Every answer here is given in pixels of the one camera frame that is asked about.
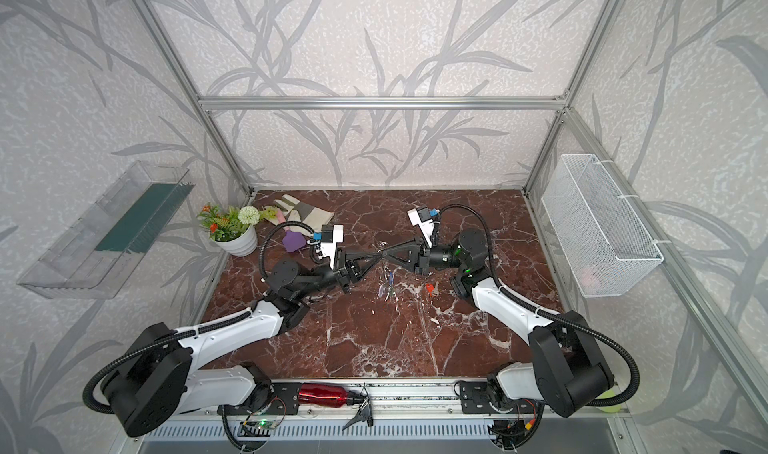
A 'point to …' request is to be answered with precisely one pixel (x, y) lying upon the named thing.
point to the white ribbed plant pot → (243, 245)
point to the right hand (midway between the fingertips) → (388, 249)
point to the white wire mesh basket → (601, 243)
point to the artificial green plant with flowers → (229, 223)
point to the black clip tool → (364, 412)
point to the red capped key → (429, 287)
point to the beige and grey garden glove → (295, 211)
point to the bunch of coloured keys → (387, 288)
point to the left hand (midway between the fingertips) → (382, 255)
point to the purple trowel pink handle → (292, 240)
